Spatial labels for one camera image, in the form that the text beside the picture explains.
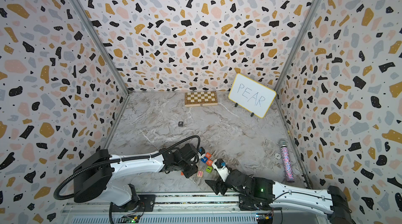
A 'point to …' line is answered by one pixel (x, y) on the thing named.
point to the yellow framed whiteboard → (253, 96)
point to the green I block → (209, 169)
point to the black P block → (180, 124)
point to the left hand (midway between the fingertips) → (198, 169)
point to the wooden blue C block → (200, 149)
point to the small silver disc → (277, 156)
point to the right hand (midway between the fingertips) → (211, 177)
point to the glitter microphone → (289, 170)
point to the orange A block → (209, 162)
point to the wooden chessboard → (200, 99)
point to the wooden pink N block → (200, 174)
